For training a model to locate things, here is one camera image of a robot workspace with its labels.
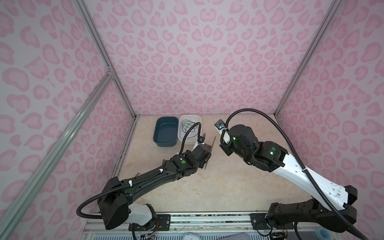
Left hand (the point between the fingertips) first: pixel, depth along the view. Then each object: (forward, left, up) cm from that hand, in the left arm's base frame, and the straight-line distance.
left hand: (199, 152), depth 80 cm
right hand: (0, -11, +17) cm, 20 cm away
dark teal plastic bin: (+27, +23, -16) cm, 39 cm away
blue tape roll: (-35, -57, -16) cm, 69 cm away
